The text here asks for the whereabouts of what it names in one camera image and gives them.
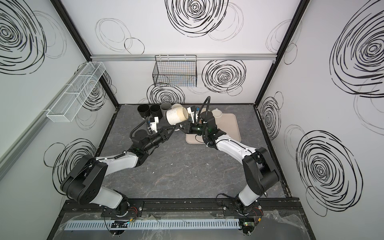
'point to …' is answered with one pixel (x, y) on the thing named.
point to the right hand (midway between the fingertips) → (174, 126)
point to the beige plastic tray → (228, 123)
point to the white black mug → (144, 110)
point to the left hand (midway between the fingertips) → (177, 128)
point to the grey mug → (164, 107)
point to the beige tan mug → (177, 114)
